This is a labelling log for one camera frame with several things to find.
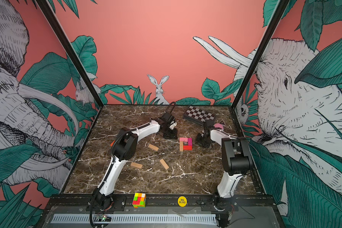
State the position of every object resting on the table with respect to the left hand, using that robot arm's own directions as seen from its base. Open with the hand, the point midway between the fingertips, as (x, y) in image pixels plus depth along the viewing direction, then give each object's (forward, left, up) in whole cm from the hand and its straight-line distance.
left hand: (180, 136), depth 99 cm
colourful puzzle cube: (-39, +24, +4) cm, 46 cm away
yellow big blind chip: (-40, +2, -2) cm, 40 cm away
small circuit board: (-45, +42, -2) cm, 62 cm away
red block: (-8, -5, -2) cm, 10 cm away
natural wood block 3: (-19, +29, -1) cm, 34 cm away
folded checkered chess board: (+18, -15, +1) cm, 24 cm away
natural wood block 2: (-7, +19, -2) cm, 20 cm away
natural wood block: (-7, 0, -1) cm, 7 cm away
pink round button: (+8, -30, 0) cm, 31 cm away
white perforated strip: (-46, +25, -2) cm, 53 cm away
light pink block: (-2, -3, -1) cm, 3 cm away
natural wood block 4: (-19, +11, -2) cm, 22 cm away
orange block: (-3, +48, -1) cm, 48 cm away
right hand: (-4, -11, 0) cm, 11 cm away
